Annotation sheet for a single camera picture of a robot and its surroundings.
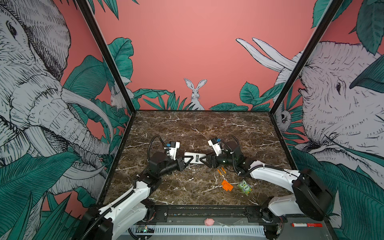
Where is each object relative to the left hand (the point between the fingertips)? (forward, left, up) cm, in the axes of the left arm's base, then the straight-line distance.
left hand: (192, 157), depth 74 cm
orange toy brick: (-10, -19, -17) cm, 27 cm away
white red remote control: (+1, -2, -2) cm, 3 cm away
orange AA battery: (-2, -16, -18) cm, 25 cm away
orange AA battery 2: (-1, -18, -17) cm, 25 cm away
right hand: (+1, -5, -3) cm, 6 cm away
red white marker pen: (-29, -53, -17) cm, 63 cm away
